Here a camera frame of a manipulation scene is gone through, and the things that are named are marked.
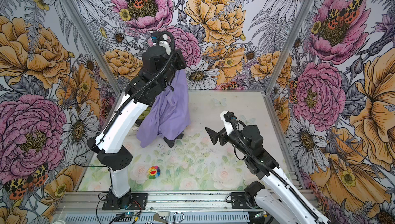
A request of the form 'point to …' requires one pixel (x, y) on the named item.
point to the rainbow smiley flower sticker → (154, 172)
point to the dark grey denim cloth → (171, 143)
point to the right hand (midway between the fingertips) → (214, 126)
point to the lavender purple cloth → (169, 114)
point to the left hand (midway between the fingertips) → (181, 55)
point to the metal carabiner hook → (173, 218)
